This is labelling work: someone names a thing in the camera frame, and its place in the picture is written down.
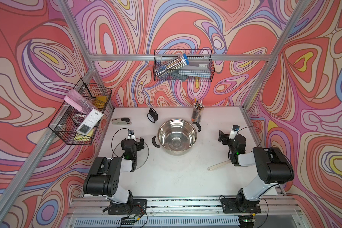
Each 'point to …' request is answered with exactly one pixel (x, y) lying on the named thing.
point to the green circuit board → (128, 220)
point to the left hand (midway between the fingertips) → (134, 138)
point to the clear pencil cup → (198, 107)
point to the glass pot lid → (142, 155)
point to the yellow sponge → (100, 99)
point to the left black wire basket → (65, 123)
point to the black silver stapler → (121, 121)
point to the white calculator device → (85, 127)
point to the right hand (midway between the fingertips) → (227, 134)
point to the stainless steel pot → (177, 136)
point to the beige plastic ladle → (213, 166)
